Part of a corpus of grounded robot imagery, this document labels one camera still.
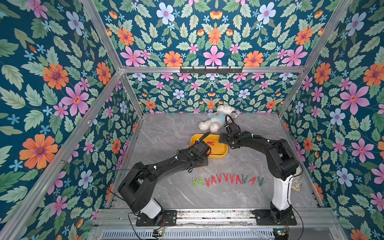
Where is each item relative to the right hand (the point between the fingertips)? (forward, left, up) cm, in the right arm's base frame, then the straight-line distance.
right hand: (225, 139), depth 101 cm
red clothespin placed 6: (-25, -6, -3) cm, 26 cm away
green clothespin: (-29, +19, -2) cm, 35 cm away
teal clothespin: (-26, -10, -3) cm, 28 cm away
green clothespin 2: (-27, +16, -4) cm, 32 cm away
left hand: (-18, +12, +3) cm, 22 cm away
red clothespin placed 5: (-26, -3, -4) cm, 26 cm away
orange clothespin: (-20, +16, -3) cm, 26 cm away
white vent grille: (-52, -8, -5) cm, 53 cm away
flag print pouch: (-28, -38, -2) cm, 47 cm away
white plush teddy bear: (+15, +6, +5) cm, 17 cm away
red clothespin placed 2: (-27, +9, -3) cm, 28 cm away
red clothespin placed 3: (-26, +5, -3) cm, 27 cm away
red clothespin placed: (-29, +12, -3) cm, 31 cm away
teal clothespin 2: (-28, -19, -3) cm, 33 cm away
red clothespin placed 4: (-25, 0, -4) cm, 25 cm away
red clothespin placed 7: (-26, -15, -4) cm, 30 cm away
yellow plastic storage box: (-10, +5, +1) cm, 11 cm away
